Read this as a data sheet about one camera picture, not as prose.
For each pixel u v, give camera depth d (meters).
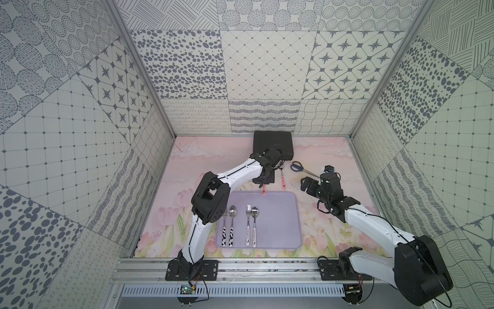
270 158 0.75
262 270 0.76
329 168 0.78
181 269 0.63
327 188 0.66
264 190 0.91
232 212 0.88
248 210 0.89
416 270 0.40
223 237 0.82
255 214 0.88
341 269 0.67
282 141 1.14
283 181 1.00
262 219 0.88
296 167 1.07
